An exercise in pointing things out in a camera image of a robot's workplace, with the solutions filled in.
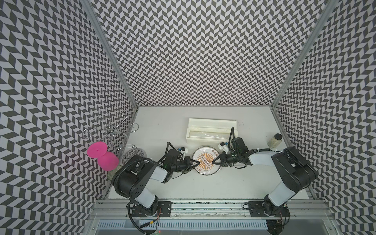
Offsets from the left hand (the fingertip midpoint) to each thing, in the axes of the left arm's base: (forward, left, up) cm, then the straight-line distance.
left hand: (199, 165), depth 85 cm
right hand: (0, -9, 0) cm, 9 cm away
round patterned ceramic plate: (+5, -4, +2) cm, 7 cm away
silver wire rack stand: (+22, +57, +3) cm, 61 cm away
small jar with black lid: (+13, -47, +5) cm, 49 cm away
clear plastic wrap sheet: (+5, -4, +2) cm, 6 cm away
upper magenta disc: (-5, +43, +29) cm, 52 cm away
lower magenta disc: (-7, +41, +21) cm, 47 cm away
